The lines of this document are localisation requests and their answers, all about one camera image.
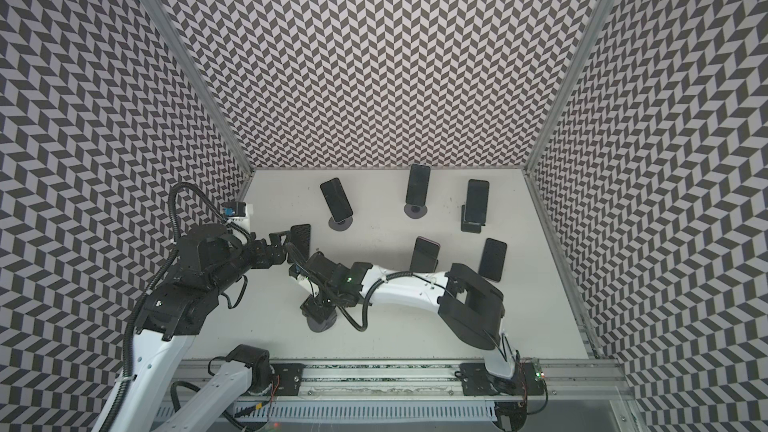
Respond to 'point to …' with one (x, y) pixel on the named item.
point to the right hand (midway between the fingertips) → (315, 312)
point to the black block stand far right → (469, 226)
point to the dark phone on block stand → (477, 201)
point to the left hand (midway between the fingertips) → (273, 238)
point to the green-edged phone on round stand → (417, 184)
